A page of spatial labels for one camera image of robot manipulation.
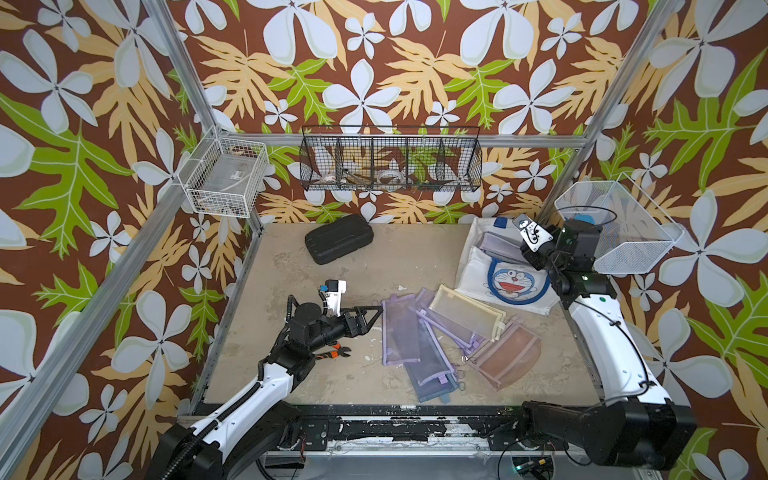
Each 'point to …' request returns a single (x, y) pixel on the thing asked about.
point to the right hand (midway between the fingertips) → (540, 229)
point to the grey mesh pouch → (502, 247)
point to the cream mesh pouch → (468, 314)
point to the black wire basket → (390, 158)
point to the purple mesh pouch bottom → (432, 376)
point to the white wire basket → (223, 177)
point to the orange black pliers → (338, 352)
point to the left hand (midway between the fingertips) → (375, 307)
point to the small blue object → (584, 217)
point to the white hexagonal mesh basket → (633, 234)
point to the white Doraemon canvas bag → (500, 280)
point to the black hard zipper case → (338, 237)
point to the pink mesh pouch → (510, 360)
